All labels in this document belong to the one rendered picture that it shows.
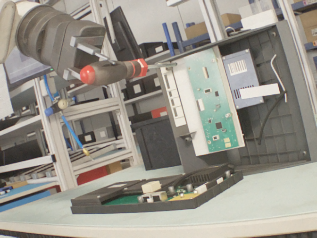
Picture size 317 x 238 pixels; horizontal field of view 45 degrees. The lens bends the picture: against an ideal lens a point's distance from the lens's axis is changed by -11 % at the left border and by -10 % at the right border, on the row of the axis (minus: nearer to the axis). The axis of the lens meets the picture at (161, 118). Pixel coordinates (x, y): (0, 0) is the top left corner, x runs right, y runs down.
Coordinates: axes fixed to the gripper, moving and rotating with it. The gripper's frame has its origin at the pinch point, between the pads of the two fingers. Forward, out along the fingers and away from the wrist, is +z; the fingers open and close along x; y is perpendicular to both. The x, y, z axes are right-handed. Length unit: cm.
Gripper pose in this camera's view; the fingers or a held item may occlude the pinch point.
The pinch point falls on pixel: (111, 75)
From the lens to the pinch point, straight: 45.3
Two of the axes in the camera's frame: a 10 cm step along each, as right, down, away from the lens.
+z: 7.7, 4.2, -4.8
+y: 5.9, -1.7, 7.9
